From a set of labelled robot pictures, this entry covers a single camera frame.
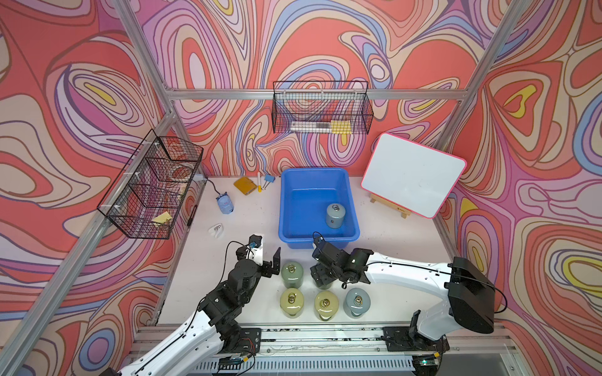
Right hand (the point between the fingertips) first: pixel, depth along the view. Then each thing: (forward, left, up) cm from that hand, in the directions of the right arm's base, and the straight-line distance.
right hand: (325, 275), depth 82 cm
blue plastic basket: (+42, +6, -4) cm, 43 cm away
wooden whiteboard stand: (+37, -26, -2) cm, 45 cm away
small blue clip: (+54, +24, -4) cm, 60 cm away
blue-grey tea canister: (-10, -9, +3) cm, 14 cm away
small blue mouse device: (+33, +41, +2) cm, 53 cm away
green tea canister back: (-2, 0, -5) cm, 5 cm away
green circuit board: (-24, +32, -7) cm, 40 cm away
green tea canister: (0, +11, +2) cm, 12 cm away
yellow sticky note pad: (+49, +36, -3) cm, 61 cm away
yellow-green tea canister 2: (-9, +12, +3) cm, 15 cm away
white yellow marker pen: (+47, +28, -4) cm, 55 cm away
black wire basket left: (+26, +59, +24) cm, 69 cm away
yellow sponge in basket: (+11, +51, +22) cm, 57 cm away
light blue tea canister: (+24, -6, +2) cm, 25 cm away
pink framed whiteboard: (+31, -37, +17) cm, 51 cm away
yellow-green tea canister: (-11, +1, +3) cm, 11 cm away
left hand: (+6, +19, +11) cm, 23 cm away
